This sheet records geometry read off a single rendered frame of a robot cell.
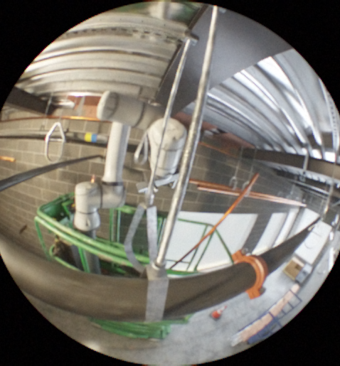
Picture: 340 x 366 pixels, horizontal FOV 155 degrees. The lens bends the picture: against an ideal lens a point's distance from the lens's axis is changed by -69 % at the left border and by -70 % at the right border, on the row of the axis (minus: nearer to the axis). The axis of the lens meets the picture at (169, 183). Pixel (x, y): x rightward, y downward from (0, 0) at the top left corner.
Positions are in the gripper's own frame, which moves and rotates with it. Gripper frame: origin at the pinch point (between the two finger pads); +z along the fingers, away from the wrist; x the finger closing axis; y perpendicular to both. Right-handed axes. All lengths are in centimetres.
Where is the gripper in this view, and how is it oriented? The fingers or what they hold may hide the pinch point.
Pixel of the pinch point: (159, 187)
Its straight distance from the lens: 58.0
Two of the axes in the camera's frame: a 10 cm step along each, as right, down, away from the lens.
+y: 4.2, 8.2, -3.8
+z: -1.5, 4.8, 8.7
